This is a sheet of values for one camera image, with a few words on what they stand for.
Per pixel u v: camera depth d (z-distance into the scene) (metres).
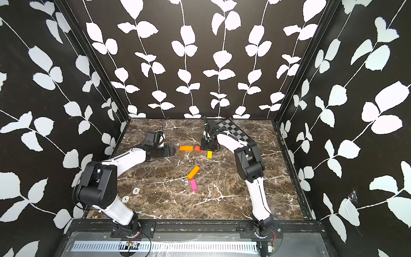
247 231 0.73
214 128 0.83
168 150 0.86
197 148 1.03
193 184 0.88
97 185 0.48
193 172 0.93
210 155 1.00
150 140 0.75
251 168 0.57
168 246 0.70
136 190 0.86
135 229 0.66
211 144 0.87
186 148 1.04
